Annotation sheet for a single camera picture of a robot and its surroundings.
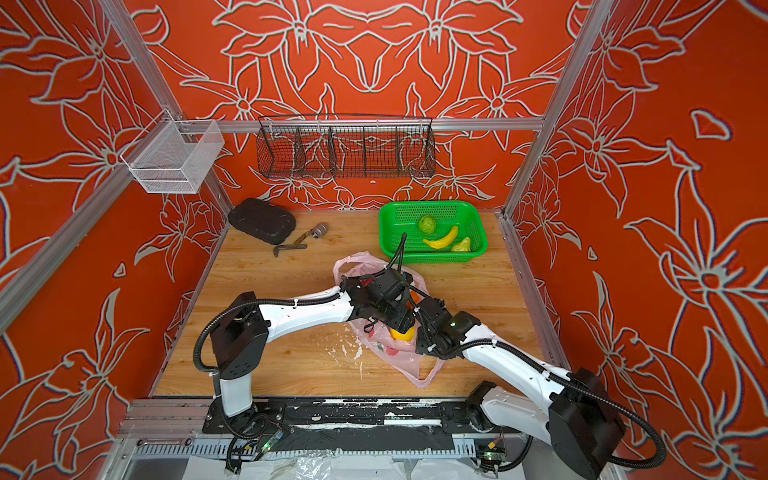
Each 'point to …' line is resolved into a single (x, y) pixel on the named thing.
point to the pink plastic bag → (402, 357)
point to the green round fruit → (427, 224)
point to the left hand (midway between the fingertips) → (408, 314)
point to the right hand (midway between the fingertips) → (420, 345)
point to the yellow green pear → (464, 246)
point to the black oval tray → (263, 221)
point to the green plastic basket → (437, 232)
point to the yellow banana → (444, 243)
